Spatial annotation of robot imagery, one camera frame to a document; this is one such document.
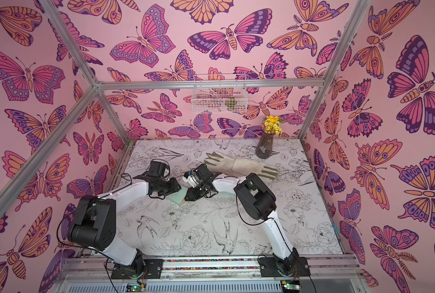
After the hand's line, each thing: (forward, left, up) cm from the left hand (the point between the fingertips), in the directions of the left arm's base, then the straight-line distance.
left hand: (181, 186), depth 94 cm
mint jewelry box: (-6, +1, -1) cm, 6 cm away
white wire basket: (+38, -20, +30) cm, 52 cm away
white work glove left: (+17, -22, -3) cm, 28 cm away
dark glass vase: (+23, -46, +4) cm, 52 cm away
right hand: (-4, -3, -3) cm, 6 cm away
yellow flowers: (+24, -46, +21) cm, 56 cm away
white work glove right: (+15, -34, -3) cm, 38 cm away
